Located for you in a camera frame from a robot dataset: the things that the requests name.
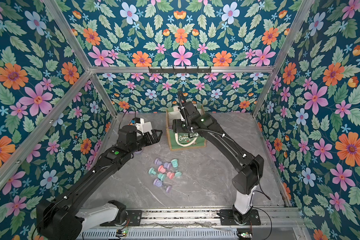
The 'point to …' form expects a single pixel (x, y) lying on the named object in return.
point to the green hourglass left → (152, 171)
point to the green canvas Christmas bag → (182, 141)
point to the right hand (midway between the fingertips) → (182, 122)
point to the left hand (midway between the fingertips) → (158, 132)
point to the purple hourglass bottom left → (157, 182)
